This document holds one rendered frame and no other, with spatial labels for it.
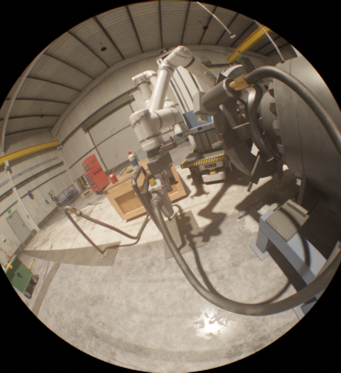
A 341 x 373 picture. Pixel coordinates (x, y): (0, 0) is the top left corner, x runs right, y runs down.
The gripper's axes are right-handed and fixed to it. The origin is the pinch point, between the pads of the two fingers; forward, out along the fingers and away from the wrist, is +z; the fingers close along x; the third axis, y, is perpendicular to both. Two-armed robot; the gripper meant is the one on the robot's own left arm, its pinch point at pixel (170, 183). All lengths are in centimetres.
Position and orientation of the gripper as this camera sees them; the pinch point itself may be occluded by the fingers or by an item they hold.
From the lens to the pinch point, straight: 53.4
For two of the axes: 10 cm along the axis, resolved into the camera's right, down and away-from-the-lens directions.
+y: -8.6, 1.8, 4.8
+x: -3.3, 5.2, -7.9
